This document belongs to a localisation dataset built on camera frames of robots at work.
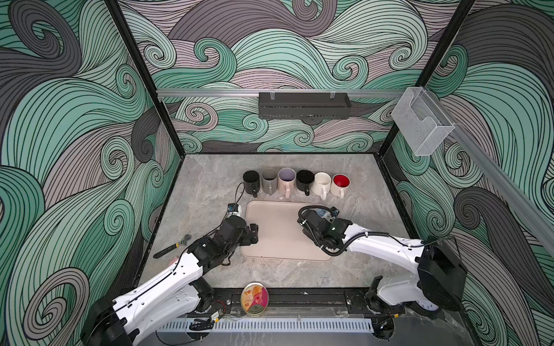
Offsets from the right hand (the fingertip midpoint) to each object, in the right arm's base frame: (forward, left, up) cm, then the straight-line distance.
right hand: (304, 232), depth 84 cm
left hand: (0, +21, +6) cm, 22 cm away
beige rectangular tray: (+1, +10, -7) cm, 12 cm away
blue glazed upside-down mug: (+1, -5, +14) cm, 15 cm away
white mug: (+26, -12, -3) cm, 29 cm away
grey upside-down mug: (+23, +14, +5) cm, 28 cm away
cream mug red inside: (+26, -21, -2) cm, 34 cm away
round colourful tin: (-23, +19, -2) cm, 30 cm away
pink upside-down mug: (+23, +6, +4) cm, 24 cm away
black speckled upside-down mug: (+25, +23, +4) cm, 34 cm away
